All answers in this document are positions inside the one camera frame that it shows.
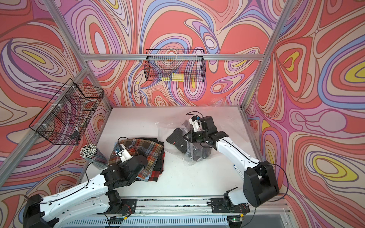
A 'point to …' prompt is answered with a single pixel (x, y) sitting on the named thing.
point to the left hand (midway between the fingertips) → (139, 153)
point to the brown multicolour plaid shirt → (151, 150)
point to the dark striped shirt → (197, 151)
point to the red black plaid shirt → (158, 168)
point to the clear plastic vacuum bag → (172, 124)
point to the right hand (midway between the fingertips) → (184, 140)
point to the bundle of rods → (91, 153)
